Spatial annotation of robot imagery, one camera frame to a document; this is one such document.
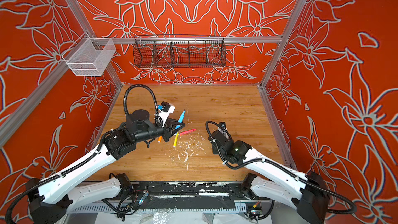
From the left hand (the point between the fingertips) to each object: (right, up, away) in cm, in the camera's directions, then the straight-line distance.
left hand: (183, 122), depth 63 cm
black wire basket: (-9, +42, +37) cm, 57 cm away
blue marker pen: (-1, +2, -1) cm, 2 cm away
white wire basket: (-60, +36, +29) cm, 75 cm away
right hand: (+15, -13, +16) cm, 26 cm away
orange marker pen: (-8, -6, -6) cm, 12 cm away
